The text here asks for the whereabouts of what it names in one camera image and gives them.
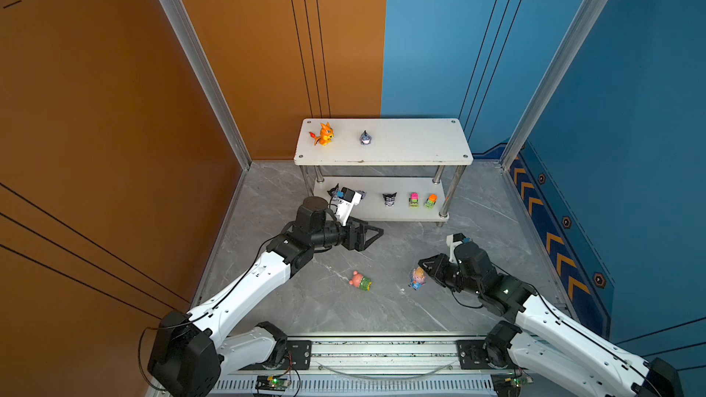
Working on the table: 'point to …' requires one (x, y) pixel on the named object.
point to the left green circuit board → (272, 383)
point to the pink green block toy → (414, 199)
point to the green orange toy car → (430, 201)
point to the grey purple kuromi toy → (390, 199)
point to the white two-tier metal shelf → (404, 169)
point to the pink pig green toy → (359, 281)
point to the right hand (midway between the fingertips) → (416, 266)
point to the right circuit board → (509, 384)
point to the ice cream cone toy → (417, 278)
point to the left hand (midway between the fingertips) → (375, 227)
